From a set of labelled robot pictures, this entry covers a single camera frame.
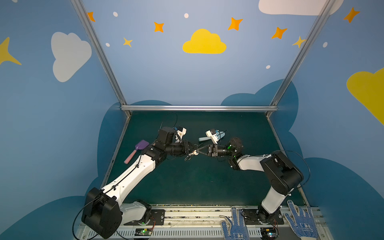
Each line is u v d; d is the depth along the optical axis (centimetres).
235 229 71
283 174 49
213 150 73
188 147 70
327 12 71
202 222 73
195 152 76
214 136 77
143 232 71
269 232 72
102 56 86
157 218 74
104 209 39
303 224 73
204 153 76
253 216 73
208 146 76
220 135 111
